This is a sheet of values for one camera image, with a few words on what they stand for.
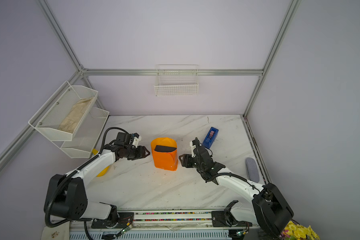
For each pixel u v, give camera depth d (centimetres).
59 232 70
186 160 73
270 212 41
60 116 74
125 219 74
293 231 50
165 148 85
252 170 88
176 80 96
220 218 74
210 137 101
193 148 77
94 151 60
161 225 73
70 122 76
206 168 64
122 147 69
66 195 43
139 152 77
